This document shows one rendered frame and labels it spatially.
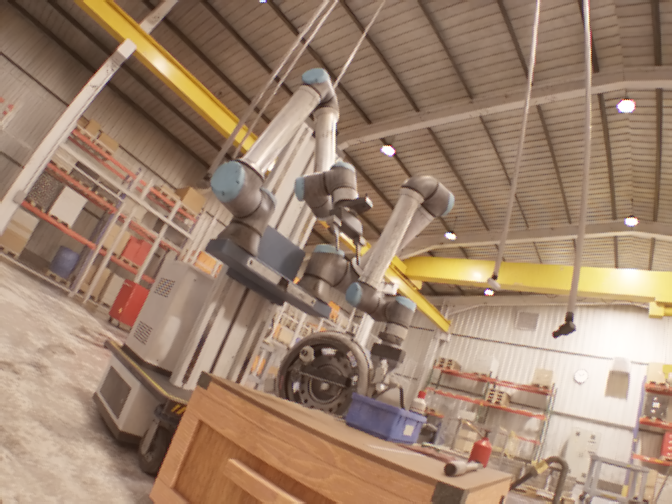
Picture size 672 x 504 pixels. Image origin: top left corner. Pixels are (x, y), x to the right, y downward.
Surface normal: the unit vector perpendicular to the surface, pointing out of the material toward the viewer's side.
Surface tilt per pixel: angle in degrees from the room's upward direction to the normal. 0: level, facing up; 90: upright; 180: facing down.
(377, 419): 90
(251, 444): 90
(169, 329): 90
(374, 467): 90
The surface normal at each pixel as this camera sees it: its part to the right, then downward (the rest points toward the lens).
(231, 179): -0.30, -0.39
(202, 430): -0.47, -0.50
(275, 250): 0.71, 0.00
